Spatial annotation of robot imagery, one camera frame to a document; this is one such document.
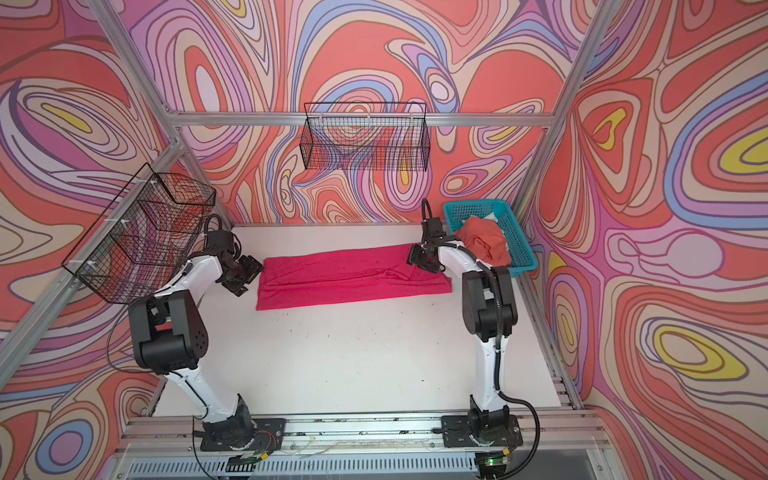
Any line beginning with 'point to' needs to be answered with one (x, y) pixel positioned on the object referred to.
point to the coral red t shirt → (486, 241)
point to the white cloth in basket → (491, 216)
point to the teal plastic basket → (522, 258)
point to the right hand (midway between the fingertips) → (418, 267)
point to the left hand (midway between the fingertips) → (262, 271)
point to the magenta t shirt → (347, 277)
